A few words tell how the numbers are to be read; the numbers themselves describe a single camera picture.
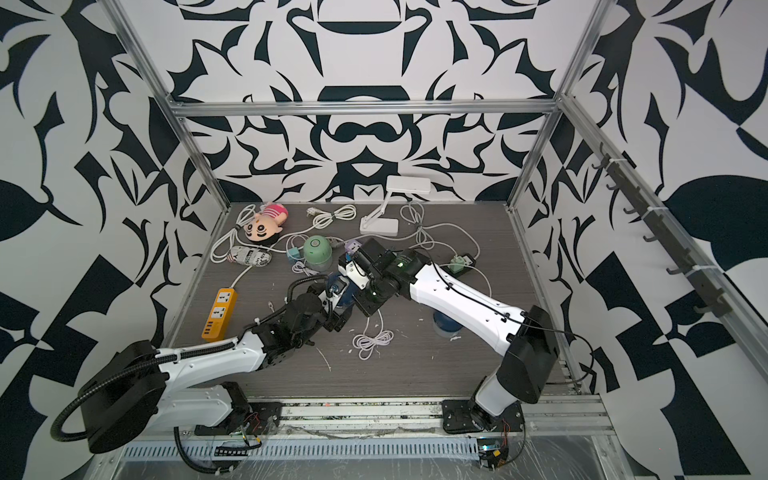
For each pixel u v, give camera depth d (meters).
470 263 1.00
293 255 1.02
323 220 1.12
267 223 1.05
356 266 0.66
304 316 0.62
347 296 0.74
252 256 0.99
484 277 0.84
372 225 1.11
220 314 0.89
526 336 0.43
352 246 1.05
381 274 0.57
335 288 0.71
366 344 0.83
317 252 0.94
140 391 0.41
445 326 0.83
